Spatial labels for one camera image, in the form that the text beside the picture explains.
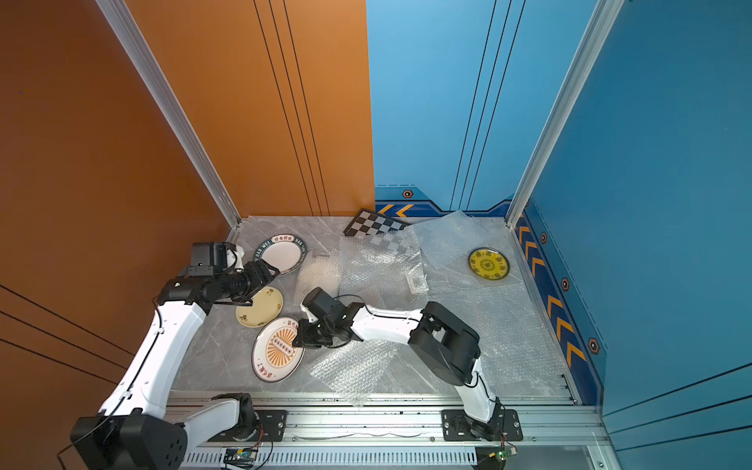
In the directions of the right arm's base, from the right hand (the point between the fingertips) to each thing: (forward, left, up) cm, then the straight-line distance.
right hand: (293, 343), depth 79 cm
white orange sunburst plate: (-2, +6, -3) cm, 7 cm away
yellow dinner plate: (+33, -62, -8) cm, 71 cm away
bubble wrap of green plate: (+42, -47, -5) cm, 63 cm away
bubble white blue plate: (+38, +13, -7) cm, 41 cm away
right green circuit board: (-24, -51, -10) cm, 57 cm away
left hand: (+15, +5, +13) cm, 20 cm away
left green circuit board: (-24, +11, -12) cm, 29 cm away
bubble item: (+30, -24, -7) cm, 39 cm away
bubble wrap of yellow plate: (+1, -64, -9) cm, 64 cm away
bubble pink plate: (-4, -17, -7) cm, 19 cm away
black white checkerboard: (+52, -17, -5) cm, 55 cm away
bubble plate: (+27, -1, -4) cm, 27 cm away
